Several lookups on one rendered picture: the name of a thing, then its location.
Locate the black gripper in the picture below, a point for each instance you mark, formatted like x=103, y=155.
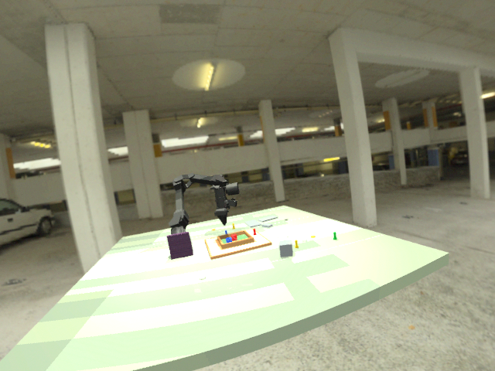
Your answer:
x=221, y=211

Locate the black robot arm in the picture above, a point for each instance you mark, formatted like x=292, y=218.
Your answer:
x=180, y=217

